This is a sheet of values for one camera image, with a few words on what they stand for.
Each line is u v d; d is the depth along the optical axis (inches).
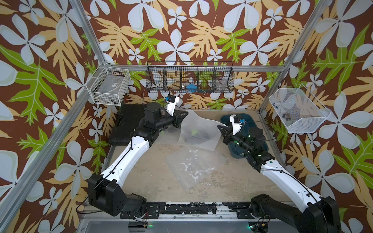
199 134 31.1
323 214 14.9
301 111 32.1
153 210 29.0
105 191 15.4
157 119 22.9
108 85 33.6
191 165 35.7
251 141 22.7
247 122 41.5
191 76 39.0
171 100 23.9
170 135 41.4
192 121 29.5
